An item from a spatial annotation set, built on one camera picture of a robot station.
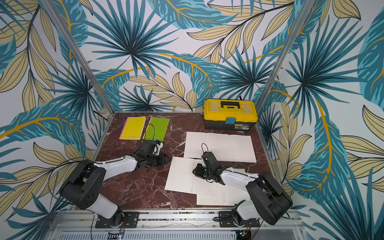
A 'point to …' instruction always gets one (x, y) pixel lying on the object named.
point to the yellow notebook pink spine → (133, 128)
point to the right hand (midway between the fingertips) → (193, 171)
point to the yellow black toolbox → (230, 114)
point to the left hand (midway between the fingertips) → (168, 161)
